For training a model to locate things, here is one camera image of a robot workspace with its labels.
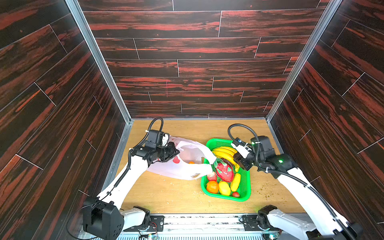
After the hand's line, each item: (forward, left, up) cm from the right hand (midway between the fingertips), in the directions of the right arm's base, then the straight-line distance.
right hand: (243, 153), depth 76 cm
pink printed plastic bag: (-6, +33, -5) cm, 34 cm away
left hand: (+1, +32, -1) cm, 32 cm away
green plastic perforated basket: (-12, -3, -14) cm, 19 cm away
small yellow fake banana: (-8, +1, -17) cm, 19 cm away
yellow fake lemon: (-13, +8, -17) cm, 23 cm away
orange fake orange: (-13, +15, -14) cm, 24 cm away
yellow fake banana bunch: (+6, +5, -10) cm, 13 cm away
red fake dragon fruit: (-5, +8, -12) cm, 15 cm away
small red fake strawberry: (-15, +2, -18) cm, 24 cm away
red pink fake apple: (-6, +14, -17) cm, 23 cm away
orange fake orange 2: (+2, +27, -16) cm, 32 cm away
